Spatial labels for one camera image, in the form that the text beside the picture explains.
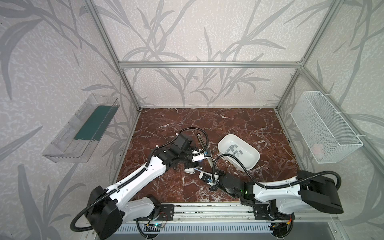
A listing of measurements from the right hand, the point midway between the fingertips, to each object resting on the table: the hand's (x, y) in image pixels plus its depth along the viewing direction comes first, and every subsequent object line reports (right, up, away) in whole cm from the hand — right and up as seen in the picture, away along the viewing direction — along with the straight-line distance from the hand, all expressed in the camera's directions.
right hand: (203, 165), depth 76 cm
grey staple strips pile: (+19, +4, +21) cm, 28 cm away
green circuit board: (-23, -28, -5) cm, 37 cm away
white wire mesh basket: (+52, +16, -13) cm, 57 cm away
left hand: (-1, +7, +2) cm, 7 cm away
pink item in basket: (+57, +9, -2) cm, 58 cm away
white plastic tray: (+20, +7, +23) cm, 31 cm away
